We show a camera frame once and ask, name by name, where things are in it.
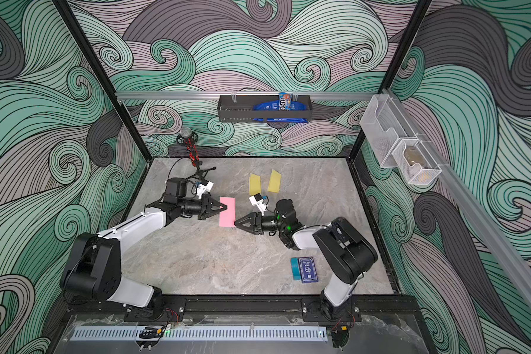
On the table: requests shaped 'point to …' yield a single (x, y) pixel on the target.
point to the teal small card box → (296, 268)
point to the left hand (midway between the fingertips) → (226, 206)
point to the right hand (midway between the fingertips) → (237, 224)
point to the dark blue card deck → (307, 270)
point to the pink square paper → (227, 217)
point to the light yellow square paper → (254, 184)
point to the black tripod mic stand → (193, 139)
